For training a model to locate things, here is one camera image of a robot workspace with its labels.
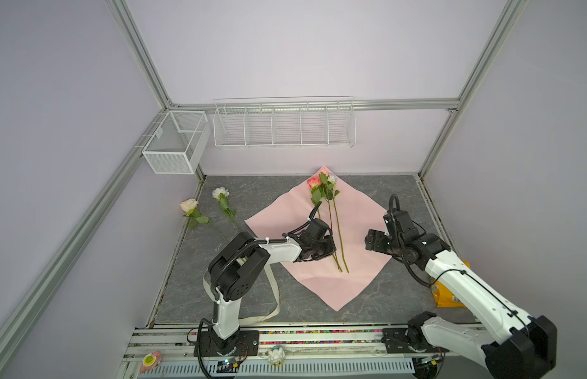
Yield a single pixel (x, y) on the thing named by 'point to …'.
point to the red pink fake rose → (314, 183)
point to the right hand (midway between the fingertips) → (377, 241)
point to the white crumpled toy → (276, 356)
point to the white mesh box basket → (177, 144)
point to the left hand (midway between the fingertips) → (339, 251)
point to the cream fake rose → (189, 207)
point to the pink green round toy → (151, 361)
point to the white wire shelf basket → (285, 122)
